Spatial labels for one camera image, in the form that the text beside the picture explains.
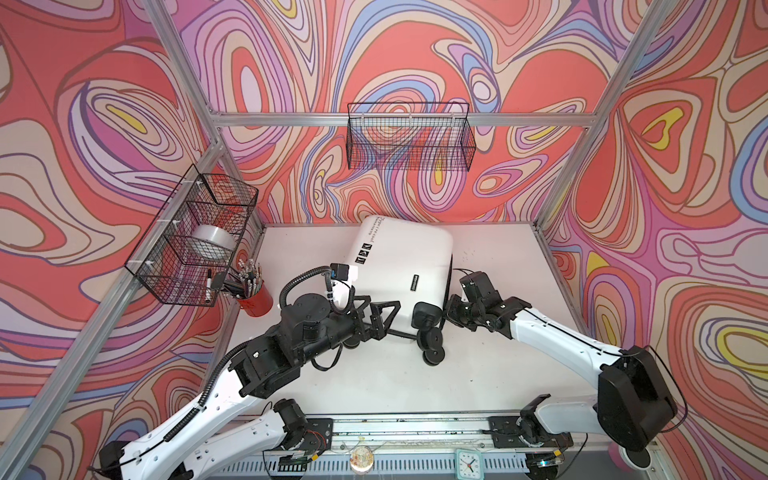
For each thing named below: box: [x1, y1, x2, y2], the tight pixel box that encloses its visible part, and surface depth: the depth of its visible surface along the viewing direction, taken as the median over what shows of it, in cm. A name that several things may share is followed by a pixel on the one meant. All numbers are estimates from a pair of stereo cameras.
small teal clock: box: [456, 448, 484, 480], surface depth 69 cm
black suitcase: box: [352, 216, 454, 366], surface depth 85 cm
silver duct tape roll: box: [191, 224, 238, 250], surface depth 75 cm
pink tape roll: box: [608, 441, 652, 472], surface depth 68 cm
